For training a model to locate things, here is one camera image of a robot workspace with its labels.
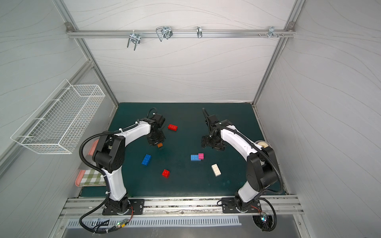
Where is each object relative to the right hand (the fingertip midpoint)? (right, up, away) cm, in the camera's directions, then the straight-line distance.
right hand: (209, 146), depth 86 cm
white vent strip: (+8, -33, -16) cm, 38 cm away
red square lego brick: (-25, -14, -4) cm, 29 cm away
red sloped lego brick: (-24, +10, +18) cm, 32 cm away
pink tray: (-74, -17, -4) cm, 76 cm away
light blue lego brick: (-8, -8, +4) cm, 12 cm away
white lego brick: (+4, -13, -2) cm, 14 cm away
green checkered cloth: (-66, -17, -4) cm, 69 cm away
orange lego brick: (-32, -1, +8) cm, 33 cm away
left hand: (-30, +1, +9) cm, 31 cm away
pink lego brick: (-5, -6, +2) cm, 8 cm away
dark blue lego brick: (-38, -9, +2) cm, 39 cm away
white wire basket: (-73, +13, -19) cm, 76 cm away
